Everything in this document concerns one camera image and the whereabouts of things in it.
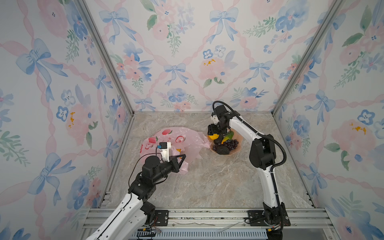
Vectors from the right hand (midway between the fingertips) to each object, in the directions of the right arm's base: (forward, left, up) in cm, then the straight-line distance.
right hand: (214, 131), depth 100 cm
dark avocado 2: (-6, -2, -2) cm, 7 cm away
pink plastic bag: (-9, +20, 0) cm, 21 cm away
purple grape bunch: (-8, -11, -2) cm, 14 cm away
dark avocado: (-15, -4, +1) cm, 15 cm away
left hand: (-26, +16, +14) cm, 34 cm away
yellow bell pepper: (-5, +1, +1) cm, 5 cm away
